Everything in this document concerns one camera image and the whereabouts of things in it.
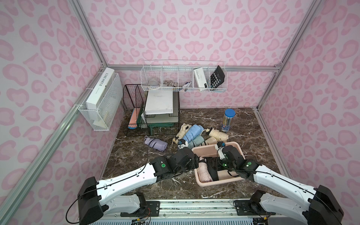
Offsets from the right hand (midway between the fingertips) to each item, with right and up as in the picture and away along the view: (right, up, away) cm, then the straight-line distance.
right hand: (210, 161), depth 81 cm
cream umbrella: (-17, +14, +17) cm, 28 cm away
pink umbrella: (-4, -6, -3) cm, 8 cm away
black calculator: (+6, +51, +11) cm, 53 cm away
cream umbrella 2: (+7, +14, +17) cm, 23 cm away
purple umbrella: (-34, +7, +14) cm, 37 cm away
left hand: (-9, +4, -8) cm, 12 cm away
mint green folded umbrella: (-7, +9, +14) cm, 19 cm away
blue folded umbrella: (-9, +16, +17) cm, 25 cm away
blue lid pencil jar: (+13, +28, +8) cm, 32 cm away
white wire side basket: (-64, +30, +2) cm, 71 cm away
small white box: (-5, +52, +11) cm, 53 cm away
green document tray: (-31, +24, +12) cm, 41 cm away
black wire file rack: (-58, +40, +40) cm, 81 cm away
